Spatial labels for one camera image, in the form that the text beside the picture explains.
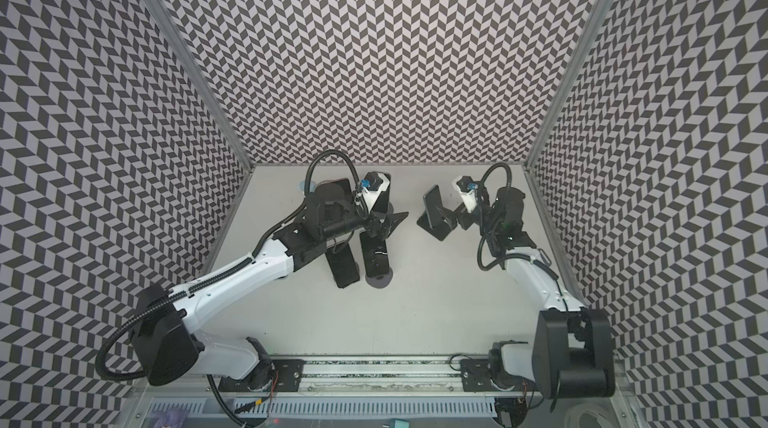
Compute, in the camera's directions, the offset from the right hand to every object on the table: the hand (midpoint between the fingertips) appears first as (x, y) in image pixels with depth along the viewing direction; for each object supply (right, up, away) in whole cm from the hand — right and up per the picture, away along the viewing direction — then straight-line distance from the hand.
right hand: (450, 200), depth 82 cm
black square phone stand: (-1, -10, +14) cm, 17 cm away
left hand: (-15, 0, -11) cm, 18 cm away
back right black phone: (-4, -2, +8) cm, 9 cm away
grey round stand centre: (-20, -24, +4) cm, 32 cm away
